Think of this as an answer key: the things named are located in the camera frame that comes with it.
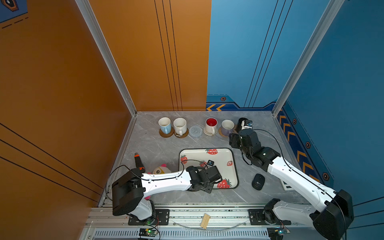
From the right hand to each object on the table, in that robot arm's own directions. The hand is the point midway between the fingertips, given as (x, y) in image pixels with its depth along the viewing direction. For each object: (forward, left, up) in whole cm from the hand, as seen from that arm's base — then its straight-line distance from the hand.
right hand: (233, 135), depth 80 cm
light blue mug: (+18, +41, -11) cm, 46 cm away
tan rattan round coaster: (+18, +3, -19) cm, 27 cm away
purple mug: (+21, -2, -17) cm, 27 cm away
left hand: (-20, +13, -16) cm, 29 cm away
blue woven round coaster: (+20, +21, -21) cm, 35 cm away
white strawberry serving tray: (-3, +1, -21) cm, 22 cm away
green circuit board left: (-40, +43, -22) cm, 63 cm away
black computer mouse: (-18, -14, -20) cm, 30 cm away
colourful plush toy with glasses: (-11, +39, -16) cm, 43 cm away
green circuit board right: (-41, -18, -24) cm, 50 cm away
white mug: (+19, +31, -13) cm, 39 cm away
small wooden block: (-36, +16, -21) cm, 45 cm away
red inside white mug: (+21, +10, -15) cm, 27 cm away
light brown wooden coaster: (+15, +40, -18) cm, 47 cm away
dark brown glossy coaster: (+14, +30, -19) cm, 38 cm away
